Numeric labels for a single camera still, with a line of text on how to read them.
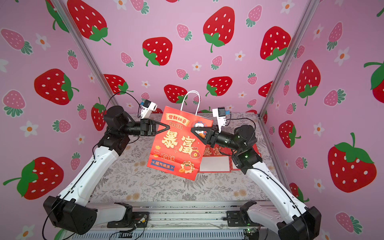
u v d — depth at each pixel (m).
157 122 0.59
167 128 0.59
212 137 0.52
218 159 0.93
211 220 0.75
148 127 0.56
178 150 0.59
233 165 0.93
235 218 0.73
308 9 0.70
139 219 0.72
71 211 0.37
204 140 0.53
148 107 0.58
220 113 0.52
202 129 0.56
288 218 0.38
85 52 0.83
